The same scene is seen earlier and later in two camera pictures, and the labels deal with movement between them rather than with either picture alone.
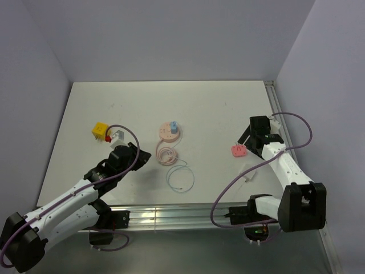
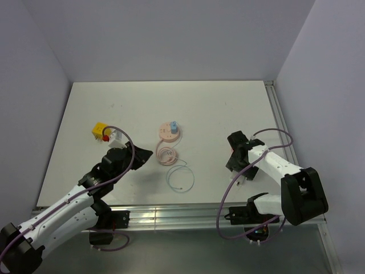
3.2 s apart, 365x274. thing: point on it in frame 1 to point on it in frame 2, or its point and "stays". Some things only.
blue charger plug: (174, 127) stays
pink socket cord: (165, 156) stays
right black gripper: (248, 142) to (232, 162)
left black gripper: (143, 157) stays
